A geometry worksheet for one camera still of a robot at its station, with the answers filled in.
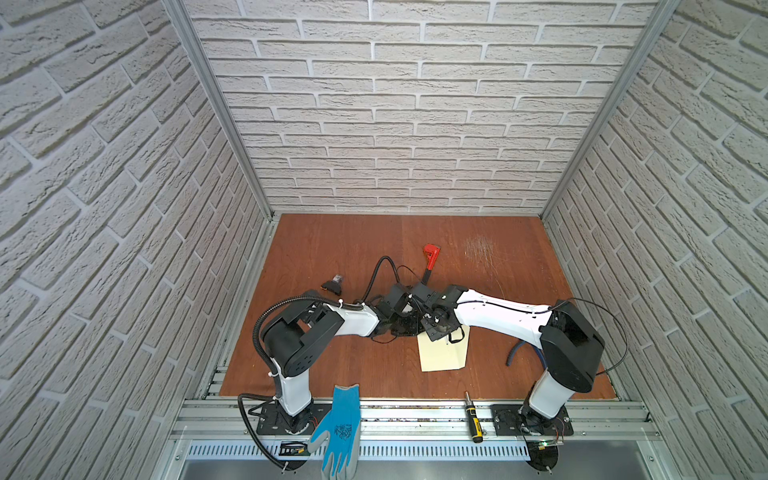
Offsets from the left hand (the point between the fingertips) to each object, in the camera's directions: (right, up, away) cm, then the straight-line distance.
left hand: (429, 326), depth 89 cm
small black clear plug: (-31, +11, +9) cm, 34 cm away
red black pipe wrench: (+3, +22, +18) cm, 29 cm away
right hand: (+3, +1, -3) cm, 4 cm away
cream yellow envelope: (+3, -7, -5) cm, 9 cm away
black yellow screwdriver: (+9, -19, -17) cm, 27 cm away
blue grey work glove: (-24, -20, -17) cm, 36 cm away
